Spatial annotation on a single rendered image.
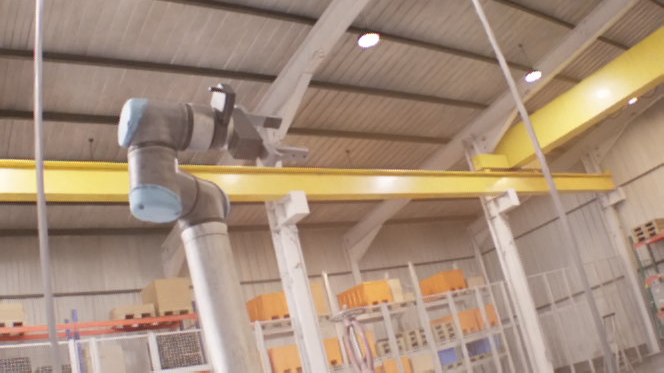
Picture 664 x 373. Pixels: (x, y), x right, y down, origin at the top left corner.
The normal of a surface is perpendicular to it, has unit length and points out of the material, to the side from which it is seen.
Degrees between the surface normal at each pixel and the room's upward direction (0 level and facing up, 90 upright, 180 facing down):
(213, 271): 88
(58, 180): 90
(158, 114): 95
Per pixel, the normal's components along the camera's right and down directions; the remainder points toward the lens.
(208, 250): 0.13, -0.44
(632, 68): -0.82, -0.04
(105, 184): 0.53, -0.44
